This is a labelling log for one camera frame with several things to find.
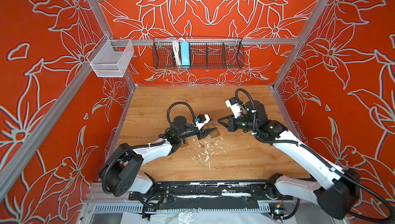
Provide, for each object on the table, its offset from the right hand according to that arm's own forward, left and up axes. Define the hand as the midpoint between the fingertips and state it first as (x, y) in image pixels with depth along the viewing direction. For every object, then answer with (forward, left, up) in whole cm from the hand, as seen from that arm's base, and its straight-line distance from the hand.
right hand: (216, 121), depth 71 cm
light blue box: (+41, +16, +10) cm, 45 cm away
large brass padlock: (+5, -2, -23) cm, 24 cm away
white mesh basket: (+42, +62, +8) cm, 76 cm away
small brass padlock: (-7, +15, -8) cm, 19 cm away
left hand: (+2, +1, -4) cm, 5 cm away
